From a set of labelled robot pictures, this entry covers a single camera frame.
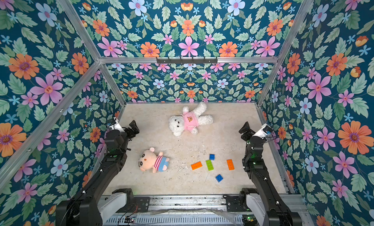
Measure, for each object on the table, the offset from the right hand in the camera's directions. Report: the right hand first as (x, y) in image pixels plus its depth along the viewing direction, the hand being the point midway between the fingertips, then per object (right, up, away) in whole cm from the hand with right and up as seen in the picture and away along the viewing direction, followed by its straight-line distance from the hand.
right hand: (253, 125), depth 79 cm
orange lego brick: (-31, -25, +8) cm, 41 cm away
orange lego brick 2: (-10, -25, +7) cm, 28 cm away
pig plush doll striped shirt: (-58, -20, +3) cm, 62 cm away
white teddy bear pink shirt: (-36, +2, +20) cm, 41 cm away
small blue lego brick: (-22, -20, +10) cm, 32 cm away
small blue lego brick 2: (-18, -30, +2) cm, 36 cm away
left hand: (-70, +1, +2) cm, 70 cm away
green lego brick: (-23, -25, +7) cm, 35 cm away
